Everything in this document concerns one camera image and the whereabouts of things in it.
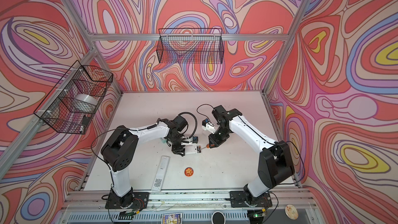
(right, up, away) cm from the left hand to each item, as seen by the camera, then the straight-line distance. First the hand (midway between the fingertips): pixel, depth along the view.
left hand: (185, 147), depth 91 cm
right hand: (+17, +3, -11) cm, 20 cm away
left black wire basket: (-52, +26, -19) cm, 61 cm away
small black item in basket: (-46, +18, -18) cm, 53 cm away
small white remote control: (+5, 0, -3) cm, 6 cm away
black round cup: (+17, -23, -26) cm, 38 cm away
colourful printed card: (-3, -25, -23) cm, 34 cm away
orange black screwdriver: (+13, +4, -10) cm, 17 cm away
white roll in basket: (-45, +28, -18) cm, 56 cm away
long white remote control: (-12, -12, -9) cm, 19 cm away
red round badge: (+3, -11, -9) cm, 14 cm away
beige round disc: (+51, -24, -21) cm, 60 cm away
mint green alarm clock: (-13, +4, +1) cm, 14 cm away
